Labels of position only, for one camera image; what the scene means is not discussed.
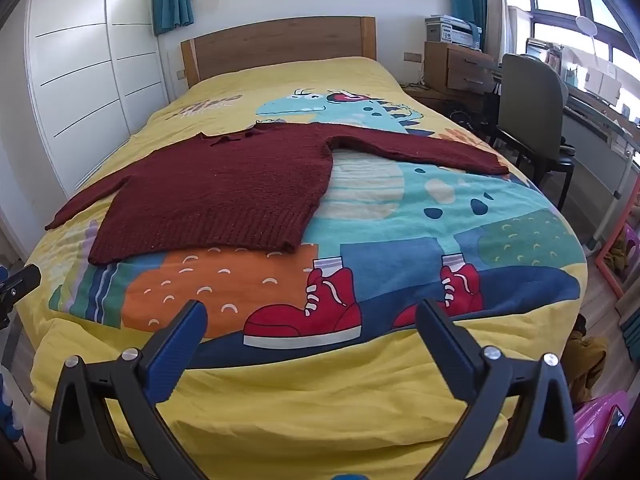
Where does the yellow dinosaur printed blanket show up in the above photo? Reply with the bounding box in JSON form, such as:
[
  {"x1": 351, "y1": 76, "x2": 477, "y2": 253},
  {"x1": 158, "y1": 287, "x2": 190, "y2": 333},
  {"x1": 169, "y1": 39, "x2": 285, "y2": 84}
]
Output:
[{"x1": 15, "y1": 56, "x2": 588, "y2": 480}]

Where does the pink plastic bag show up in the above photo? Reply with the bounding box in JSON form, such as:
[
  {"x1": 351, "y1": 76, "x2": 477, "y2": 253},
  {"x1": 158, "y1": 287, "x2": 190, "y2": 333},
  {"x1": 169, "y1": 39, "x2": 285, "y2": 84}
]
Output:
[{"x1": 572, "y1": 392, "x2": 628, "y2": 480}]

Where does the white printer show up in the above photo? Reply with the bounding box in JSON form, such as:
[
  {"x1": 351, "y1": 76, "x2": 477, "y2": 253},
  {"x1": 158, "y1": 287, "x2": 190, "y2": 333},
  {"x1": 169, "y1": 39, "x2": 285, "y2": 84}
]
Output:
[{"x1": 425, "y1": 15, "x2": 483, "y2": 51}]

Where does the mustard yellow cloth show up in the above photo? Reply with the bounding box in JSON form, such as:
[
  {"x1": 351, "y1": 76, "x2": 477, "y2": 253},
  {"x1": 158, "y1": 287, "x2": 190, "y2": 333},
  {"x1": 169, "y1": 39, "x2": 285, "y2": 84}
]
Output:
[{"x1": 567, "y1": 315, "x2": 608, "y2": 406}]

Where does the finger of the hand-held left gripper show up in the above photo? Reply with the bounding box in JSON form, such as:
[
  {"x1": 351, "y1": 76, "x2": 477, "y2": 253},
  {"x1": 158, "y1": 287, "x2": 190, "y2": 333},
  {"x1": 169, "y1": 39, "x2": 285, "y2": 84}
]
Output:
[{"x1": 0, "y1": 262, "x2": 42, "y2": 331}]

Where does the white desk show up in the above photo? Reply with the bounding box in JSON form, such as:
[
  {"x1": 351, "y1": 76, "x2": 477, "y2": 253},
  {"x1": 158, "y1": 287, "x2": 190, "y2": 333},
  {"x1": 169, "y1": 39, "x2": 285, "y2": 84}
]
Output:
[{"x1": 492, "y1": 60, "x2": 640, "y2": 251}]

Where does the pink frame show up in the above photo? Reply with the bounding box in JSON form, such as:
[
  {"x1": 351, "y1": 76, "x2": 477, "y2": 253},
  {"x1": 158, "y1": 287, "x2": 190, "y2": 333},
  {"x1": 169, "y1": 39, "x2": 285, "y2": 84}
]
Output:
[{"x1": 597, "y1": 210, "x2": 640, "y2": 301}]

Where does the black cable bundle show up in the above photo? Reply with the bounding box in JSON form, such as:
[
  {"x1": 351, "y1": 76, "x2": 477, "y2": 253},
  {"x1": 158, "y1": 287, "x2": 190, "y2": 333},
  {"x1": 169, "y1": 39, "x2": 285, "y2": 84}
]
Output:
[{"x1": 445, "y1": 100, "x2": 488, "y2": 131}]

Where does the dark red knitted sweater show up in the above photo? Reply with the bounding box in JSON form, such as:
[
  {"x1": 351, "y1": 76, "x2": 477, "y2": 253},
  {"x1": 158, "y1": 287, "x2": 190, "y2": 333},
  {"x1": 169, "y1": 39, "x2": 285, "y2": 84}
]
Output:
[{"x1": 45, "y1": 122, "x2": 510, "y2": 267}]

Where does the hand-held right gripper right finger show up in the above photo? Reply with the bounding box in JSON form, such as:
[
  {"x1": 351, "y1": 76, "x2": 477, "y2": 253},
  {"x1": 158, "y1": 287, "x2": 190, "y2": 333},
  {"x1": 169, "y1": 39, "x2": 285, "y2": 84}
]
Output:
[{"x1": 415, "y1": 298, "x2": 578, "y2": 480}]

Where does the wooden drawer cabinet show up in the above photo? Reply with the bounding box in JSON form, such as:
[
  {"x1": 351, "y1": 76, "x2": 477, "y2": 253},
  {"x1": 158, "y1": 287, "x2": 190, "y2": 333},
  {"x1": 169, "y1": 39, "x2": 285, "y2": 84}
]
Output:
[{"x1": 422, "y1": 41, "x2": 501, "y2": 96}]

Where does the person's left hand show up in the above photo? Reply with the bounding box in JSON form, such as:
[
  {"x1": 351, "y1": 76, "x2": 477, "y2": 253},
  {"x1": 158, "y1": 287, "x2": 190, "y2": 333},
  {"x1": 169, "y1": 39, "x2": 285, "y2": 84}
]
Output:
[{"x1": 0, "y1": 365, "x2": 25, "y2": 442}]

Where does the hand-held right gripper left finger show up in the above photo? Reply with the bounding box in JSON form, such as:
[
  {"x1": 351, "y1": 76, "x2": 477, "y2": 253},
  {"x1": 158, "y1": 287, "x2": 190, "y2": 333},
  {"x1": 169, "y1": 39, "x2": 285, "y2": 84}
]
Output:
[{"x1": 46, "y1": 300, "x2": 216, "y2": 480}]

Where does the white round desk lamp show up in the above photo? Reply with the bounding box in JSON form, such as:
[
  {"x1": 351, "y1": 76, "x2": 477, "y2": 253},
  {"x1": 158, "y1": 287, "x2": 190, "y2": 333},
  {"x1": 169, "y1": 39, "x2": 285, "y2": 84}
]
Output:
[{"x1": 575, "y1": 15, "x2": 601, "y2": 86}]

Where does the grey desk chair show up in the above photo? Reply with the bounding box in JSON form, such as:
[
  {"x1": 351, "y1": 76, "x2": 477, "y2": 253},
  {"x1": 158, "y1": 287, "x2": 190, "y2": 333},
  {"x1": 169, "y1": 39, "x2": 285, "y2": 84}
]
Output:
[{"x1": 492, "y1": 53, "x2": 578, "y2": 211}]

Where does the wooden bed headboard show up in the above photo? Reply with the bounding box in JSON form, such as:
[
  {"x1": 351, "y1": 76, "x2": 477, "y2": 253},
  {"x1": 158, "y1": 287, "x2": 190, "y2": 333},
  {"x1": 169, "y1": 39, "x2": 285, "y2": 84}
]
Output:
[{"x1": 180, "y1": 16, "x2": 377, "y2": 86}]

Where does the white wardrobe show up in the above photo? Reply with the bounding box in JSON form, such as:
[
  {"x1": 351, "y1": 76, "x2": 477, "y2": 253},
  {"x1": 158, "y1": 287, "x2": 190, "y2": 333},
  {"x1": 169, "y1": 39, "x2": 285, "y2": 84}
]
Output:
[{"x1": 22, "y1": 0, "x2": 170, "y2": 198}]

